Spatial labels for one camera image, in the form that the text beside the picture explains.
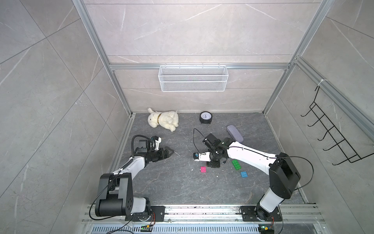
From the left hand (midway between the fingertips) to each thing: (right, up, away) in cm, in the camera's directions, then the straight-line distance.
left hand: (169, 151), depth 89 cm
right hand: (+25, -5, -3) cm, 26 cm away
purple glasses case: (+46, +10, +15) cm, 49 cm away
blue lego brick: (+46, -13, -4) cm, 48 cm away
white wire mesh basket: (+15, +49, +12) cm, 53 cm away
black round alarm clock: (+26, +22, +25) cm, 42 cm away
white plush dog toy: (-2, +20, +12) cm, 23 cm away
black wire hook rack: (+79, +4, -31) cm, 85 cm away
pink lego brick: (+21, -11, -2) cm, 24 cm away
